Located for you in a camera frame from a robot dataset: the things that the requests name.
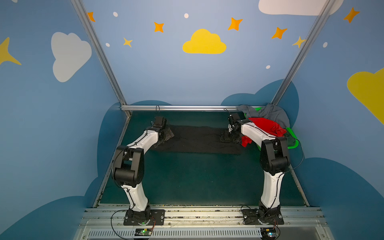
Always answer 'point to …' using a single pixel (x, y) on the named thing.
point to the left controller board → (143, 232)
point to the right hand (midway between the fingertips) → (228, 138)
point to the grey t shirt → (271, 111)
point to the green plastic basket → (292, 140)
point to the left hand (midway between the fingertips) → (167, 136)
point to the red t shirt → (268, 127)
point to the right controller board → (268, 232)
